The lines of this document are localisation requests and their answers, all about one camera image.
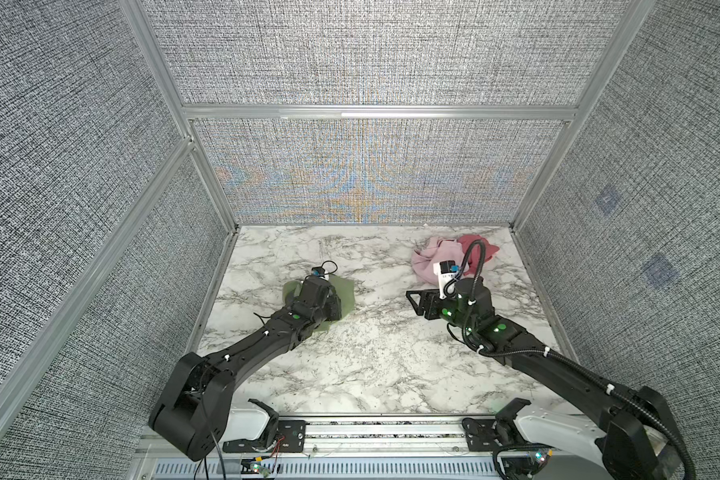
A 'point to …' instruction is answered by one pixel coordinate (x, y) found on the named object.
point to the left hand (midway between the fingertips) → (337, 301)
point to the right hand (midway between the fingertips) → (414, 291)
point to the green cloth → (345, 289)
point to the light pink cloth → (437, 250)
